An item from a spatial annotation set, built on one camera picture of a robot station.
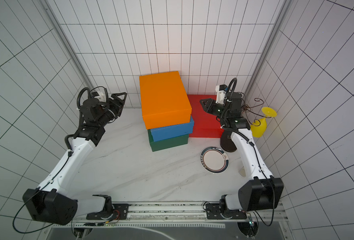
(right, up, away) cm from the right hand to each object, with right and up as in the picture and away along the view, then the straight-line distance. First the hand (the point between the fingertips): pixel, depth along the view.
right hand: (203, 98), depth 74 cm
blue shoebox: (-23, -19, +7) cm, 30 cm away
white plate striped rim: (+10, -36, +17) cm, 41 cm away
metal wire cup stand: (+21, -26, +26) cm, 43 cm away
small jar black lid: (+25, -41, +10) cm, 49 cm away
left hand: (-38, -1, -1) cm, 38 cm away
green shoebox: (-19, -25, +13) cm, 34 cm away
